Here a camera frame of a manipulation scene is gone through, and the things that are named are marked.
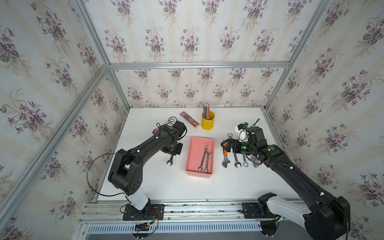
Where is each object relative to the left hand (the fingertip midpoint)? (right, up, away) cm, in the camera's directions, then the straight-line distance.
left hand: (176, 153), depth 86 cm
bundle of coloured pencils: (+19, +26, +15) cm, 36 cm away
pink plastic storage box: (+11, -3, +8) cm, 14 cm away
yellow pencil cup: (+20, +17, +16) cm, 31 cm away
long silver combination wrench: (+36, +9, +17) cm, 41 cm away
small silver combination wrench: (-3, -3, -4) cm, 6 cm away
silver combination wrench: (+42, -7, +4) cm, 43 cm away
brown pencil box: (+7, +20, +25) cm, 33 cm away
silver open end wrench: (+18, -10, +1) cm, 20 cm away
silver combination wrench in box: (+15, -8, +2) cm, 17 cm away
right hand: (+29, +6, -7) cm, 31 cm away
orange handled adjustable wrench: (+30, -6, +4) cm, 31 cm away
